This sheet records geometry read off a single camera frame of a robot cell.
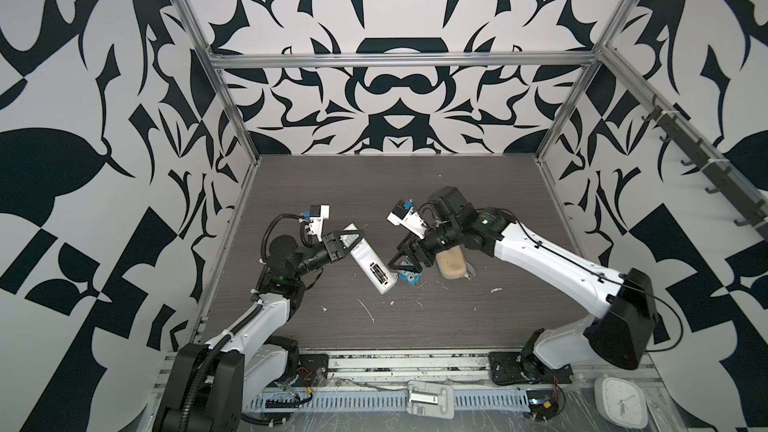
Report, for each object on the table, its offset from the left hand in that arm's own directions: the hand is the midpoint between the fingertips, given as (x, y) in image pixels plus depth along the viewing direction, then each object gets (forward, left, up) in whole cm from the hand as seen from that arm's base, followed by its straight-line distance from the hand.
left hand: (365, 230), depth 73 cm
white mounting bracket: (-32, -14, -21) cm, 41 cm away
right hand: (-6, -7, -2) cm, 9 cm away
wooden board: (0, -24, -19) cm, 31 cm away
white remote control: (-6, -1, -5) cm, 8 cm away
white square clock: (-34, -57, -20) cm, 69 cm away
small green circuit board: (-34, -41, -24) cm, 58 cm away
